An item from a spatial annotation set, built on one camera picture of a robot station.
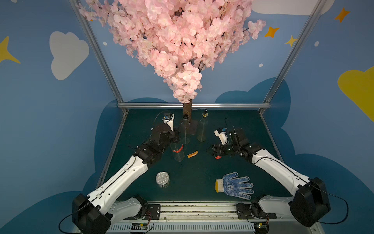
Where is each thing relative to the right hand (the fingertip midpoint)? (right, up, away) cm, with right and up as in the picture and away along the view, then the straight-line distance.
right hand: (213, 147), depth 82 cm
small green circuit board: (-39, -39, -9) cm, 56 cm away
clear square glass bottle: (-5, +11, +10) cm, 16 cm away
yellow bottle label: (-12, -7, +14) cm, 20 cm away
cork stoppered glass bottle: (-20, -7, +8) cm, 23 cm away
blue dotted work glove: (+14, -23, +2) cm, 27 cm away
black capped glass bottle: (-17, +9, +7) cm, 20 cm away
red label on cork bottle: (-19, -1, -2) cm, 20 cm away
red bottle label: (+5, -9, +14) cm, 18 cm away
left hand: (-21, +13, -7) cm, 25 cm away
